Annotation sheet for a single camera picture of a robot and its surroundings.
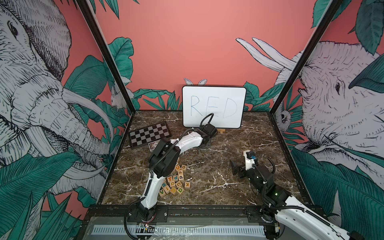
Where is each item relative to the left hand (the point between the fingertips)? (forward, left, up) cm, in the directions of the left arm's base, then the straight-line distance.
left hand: (206, 142), depth 98 cm
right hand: (-17, -14, +11) cm, 25 cm away
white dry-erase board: (+18, -14, +17) cm, 29 cm away
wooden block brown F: (-19, +17, -2) cm, 26 cm away
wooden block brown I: (-28, +24, -1) cm, 37 cm away
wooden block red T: (-23, +23, -2) cm, 32 cm away
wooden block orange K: (-27, +13, -2) cm, 30 cm away
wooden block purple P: (-22, +16, -1) cm, 28 cm away
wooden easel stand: (+10, -12, 0) cm, 15 cm away
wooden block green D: (-29, +17, -2) cm, 34 cm away
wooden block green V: (-30, +26, -1) cm, 40 cm away
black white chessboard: (+9, +40, -2) cm, 41 cm away
